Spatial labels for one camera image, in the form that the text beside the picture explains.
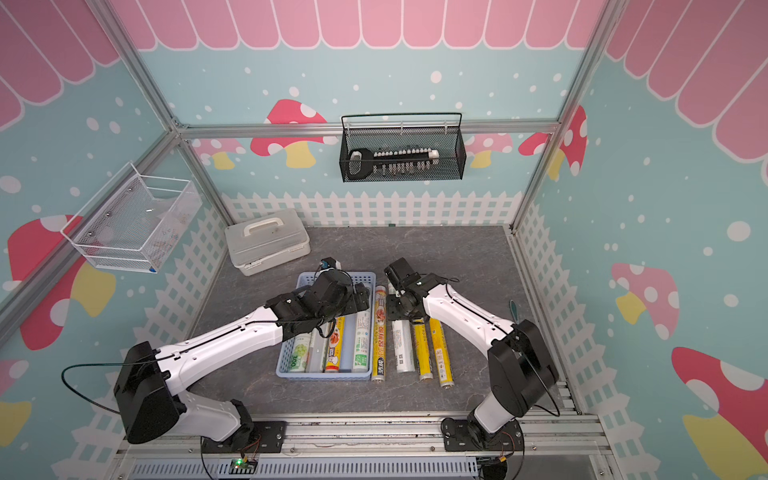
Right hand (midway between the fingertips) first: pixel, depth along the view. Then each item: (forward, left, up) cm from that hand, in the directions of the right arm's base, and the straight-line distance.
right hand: (395, 311), depth 86 cm
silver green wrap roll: (-10, +23, -6) cm, 25 cm away
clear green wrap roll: (-11, -2, 0) cm, 11 cm away
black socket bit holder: (+37, +9, +25) cm, 46 cm away
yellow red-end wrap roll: (-10, +18, -6) cm, 21 cm away
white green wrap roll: (-11, +27, -4) cm, 29 cm away
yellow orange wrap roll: (-9, -8, -7) cm, 14 cm away
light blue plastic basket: (-9, +14, -9) cm, 19 cm away
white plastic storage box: (+25, +43, +4) cm, 50 cm away
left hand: (0, +11, +7) cm, 13 cm away
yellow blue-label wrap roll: (-10, -13, -7) cm, 18 cm away
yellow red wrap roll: (-4, +5, -6) cm, 9 cm away
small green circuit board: (-36, +38, -12) cm, 53 cm away
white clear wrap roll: (-11, +10, -5) cm, 16 cm away
